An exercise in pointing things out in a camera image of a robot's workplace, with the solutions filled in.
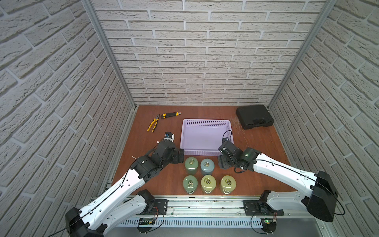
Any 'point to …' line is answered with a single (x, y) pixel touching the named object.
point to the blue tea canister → (207, 166)
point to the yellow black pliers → (155, 120)
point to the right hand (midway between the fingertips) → (226, 158)
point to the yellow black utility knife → (163, 116)
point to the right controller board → (269, 224)
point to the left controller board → (145, 221)
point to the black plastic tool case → (251, 117)
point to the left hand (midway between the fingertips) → (178, 148)
